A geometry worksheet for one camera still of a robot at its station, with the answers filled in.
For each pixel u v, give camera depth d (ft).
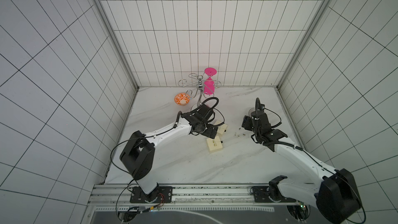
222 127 3.05
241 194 2.44
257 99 2.19
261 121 2.04
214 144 2.81
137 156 1.44
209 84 3.10
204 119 2.18
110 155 1.44
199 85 2.72
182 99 3.61
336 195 1.30
